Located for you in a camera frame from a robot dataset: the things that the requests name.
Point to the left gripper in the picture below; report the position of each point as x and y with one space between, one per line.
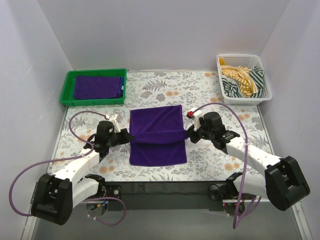
121 136

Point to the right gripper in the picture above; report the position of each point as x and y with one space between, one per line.
197 133

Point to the purple towel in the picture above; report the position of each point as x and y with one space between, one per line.
96 87
159 137

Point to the blue towel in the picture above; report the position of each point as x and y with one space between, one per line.
122 82

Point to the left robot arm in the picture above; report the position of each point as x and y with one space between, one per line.
57 194

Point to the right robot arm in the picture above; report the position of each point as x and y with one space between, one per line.
282 183

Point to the green white striped towel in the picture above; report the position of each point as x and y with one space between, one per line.
231 88

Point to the green plastic tray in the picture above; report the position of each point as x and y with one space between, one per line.
67 98

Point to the yellow white striped towel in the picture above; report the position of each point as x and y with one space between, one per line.
245 83

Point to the white plastic laundry basket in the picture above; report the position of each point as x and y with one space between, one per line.
249 61

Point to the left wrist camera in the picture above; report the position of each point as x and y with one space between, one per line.
113 120

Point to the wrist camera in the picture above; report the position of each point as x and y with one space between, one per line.
113 120
195 115

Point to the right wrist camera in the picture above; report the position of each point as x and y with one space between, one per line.
195 115

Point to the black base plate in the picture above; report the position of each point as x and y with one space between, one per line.
167 195

